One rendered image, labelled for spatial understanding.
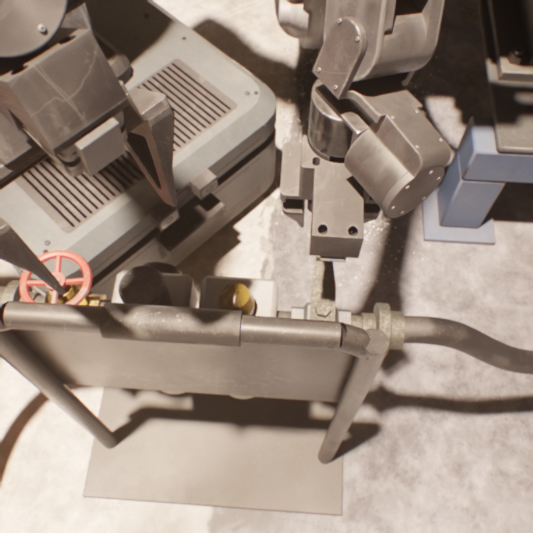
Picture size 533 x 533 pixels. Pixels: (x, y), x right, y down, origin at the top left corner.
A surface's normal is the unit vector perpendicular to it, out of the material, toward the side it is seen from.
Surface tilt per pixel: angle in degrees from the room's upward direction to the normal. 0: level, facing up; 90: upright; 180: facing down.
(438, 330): 16
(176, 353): 90
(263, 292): 0
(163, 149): 81
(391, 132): 70
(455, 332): 29
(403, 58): 84
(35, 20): 60
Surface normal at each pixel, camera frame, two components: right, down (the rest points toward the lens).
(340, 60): -0.79, 0.29
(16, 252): 0.70, 0.54
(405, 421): 0.00, -0.46
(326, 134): -0.58, 0.72
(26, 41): 0.62, 0.31
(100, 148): 0.70, 0.67
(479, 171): -0.07, 0.89
